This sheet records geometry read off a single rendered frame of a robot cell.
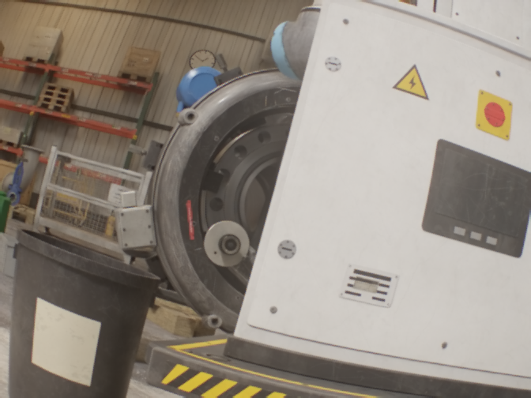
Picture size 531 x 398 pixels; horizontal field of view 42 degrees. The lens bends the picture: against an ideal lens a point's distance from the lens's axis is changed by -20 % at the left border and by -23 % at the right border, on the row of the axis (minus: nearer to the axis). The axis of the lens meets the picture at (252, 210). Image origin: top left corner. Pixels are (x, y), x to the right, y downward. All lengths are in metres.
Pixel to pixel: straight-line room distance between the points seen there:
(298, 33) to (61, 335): 0.83
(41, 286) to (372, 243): 0.62
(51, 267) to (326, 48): 0.61
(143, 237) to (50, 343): 0.85
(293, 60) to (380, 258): 0.80
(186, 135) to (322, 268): 1.19
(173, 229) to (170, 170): 0.14
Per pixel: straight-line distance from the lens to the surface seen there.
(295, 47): 1.69
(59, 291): 1.34
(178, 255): 2.12
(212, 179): 2.25
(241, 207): 2.27
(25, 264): 1.39
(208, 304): 2.15
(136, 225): 2.13
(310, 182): 0.99
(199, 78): 2.88
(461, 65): 1.02
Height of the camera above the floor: 0.45
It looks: 3 degrees up
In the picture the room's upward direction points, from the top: 15 degrees clockwise
